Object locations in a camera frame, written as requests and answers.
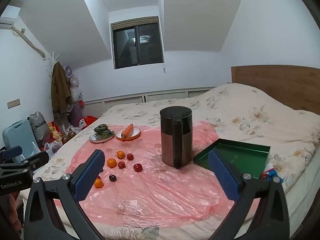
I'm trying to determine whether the dark window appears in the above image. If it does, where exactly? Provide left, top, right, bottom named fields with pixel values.
left=111, top=17, right=165, bottom=69

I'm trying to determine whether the yellow red box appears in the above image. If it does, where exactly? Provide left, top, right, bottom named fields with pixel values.
left=49, top=122, right=63, bottom=140

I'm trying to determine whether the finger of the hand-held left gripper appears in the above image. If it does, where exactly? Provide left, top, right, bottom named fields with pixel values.
left=0, top=151, right=50, bottom=178
left=0, top=146, right=24, bottom=160

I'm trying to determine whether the white plastic bag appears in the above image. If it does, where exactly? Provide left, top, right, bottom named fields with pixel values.
left=44, top=141, right=63, bottom=159

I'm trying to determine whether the small white fan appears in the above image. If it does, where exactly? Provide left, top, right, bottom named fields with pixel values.
left=63, top=64, right=74, bottom=78

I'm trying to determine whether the carrot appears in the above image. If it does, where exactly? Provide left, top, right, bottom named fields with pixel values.
left=121, top=123, right=134, bottom=139

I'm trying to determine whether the grey bag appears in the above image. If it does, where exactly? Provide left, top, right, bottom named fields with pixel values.
left=29, top=112, right=52, bottom=143

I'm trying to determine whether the red bag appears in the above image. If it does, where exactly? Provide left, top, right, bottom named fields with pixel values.
left=79, top=116, right=98, bottom=129

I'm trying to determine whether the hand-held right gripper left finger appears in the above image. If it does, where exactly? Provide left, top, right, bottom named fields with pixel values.
left=24, top=149, right=105, bottom=240

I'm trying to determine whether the pile of green leaves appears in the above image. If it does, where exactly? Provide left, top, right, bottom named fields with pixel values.
left=94, top=123, right=113, bottom=140

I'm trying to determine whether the black and copper kettle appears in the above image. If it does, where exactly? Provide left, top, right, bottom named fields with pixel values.
left=159, top=106, right=193, bottom=169

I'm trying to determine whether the green tray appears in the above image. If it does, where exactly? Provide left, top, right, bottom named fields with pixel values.
left=193, top=138, right=272, bottom=179

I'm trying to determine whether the pile of clear plastic bags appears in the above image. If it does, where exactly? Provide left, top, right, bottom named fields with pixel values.
left=70, top=76, right=83, bottom=103

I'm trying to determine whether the light blue suitcase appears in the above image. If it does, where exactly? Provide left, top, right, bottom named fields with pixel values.
left=2, top=119, right=38, bottom=163

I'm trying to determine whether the white plate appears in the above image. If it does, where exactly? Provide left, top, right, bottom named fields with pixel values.
left=89, top=129, right=115, bottom=143

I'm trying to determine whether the white louvered wall panel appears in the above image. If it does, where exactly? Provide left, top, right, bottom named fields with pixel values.
left=84, top=87, right=213, bottom=118

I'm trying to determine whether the brown coat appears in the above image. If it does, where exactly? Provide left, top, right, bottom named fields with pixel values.
left=51, top=62, right=73, bottom=117

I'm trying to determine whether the orange rimmed plate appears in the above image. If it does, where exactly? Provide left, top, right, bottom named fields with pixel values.
left=115, top=127, right=141, bottom=141

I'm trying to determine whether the white coat rack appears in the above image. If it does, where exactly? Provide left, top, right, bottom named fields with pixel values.
left=45, top=51, right=62, bottom=120

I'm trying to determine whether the person's left forearm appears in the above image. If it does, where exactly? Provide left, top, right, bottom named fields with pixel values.
left=7, top=194, right=20, bottom=232

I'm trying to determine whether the wrapped air conditioner pipe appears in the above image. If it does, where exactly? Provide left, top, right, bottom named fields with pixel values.
left=11, top=26, right=48, bottom=60

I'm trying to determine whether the pink plastic sheet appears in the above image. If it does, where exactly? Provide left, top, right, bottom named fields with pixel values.
left=54, top=121, right=260, bottom=228

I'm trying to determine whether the purple bin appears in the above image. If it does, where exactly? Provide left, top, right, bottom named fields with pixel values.
left=69, top=101, right=84, bottom=128

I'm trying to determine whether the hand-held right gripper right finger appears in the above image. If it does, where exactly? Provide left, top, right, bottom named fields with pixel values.
left=208, top=150, right=290, bottom=240

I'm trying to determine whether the blue red work glove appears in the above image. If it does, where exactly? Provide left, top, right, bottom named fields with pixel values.
left=260, top=167, right=284, bottom=183

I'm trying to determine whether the white air conditioner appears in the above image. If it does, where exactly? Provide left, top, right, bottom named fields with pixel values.
left=0, top=5, right=20, bottom=29

